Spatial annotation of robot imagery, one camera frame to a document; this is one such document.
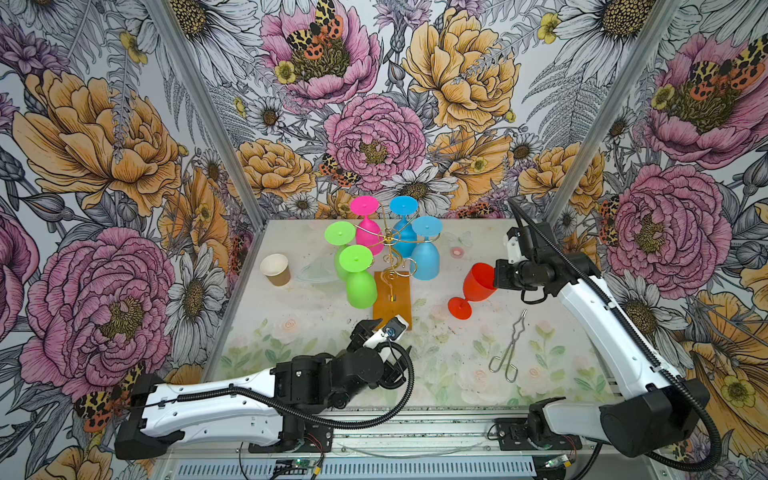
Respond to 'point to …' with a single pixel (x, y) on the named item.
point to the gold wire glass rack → (391, 286)
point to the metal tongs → (511, 371)
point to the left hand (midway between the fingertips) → (387, 339)
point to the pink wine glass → (367, 233)
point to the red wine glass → (479, 285)
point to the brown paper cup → (276, 268)
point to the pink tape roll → (457, 252)
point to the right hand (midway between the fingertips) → (497, 285)
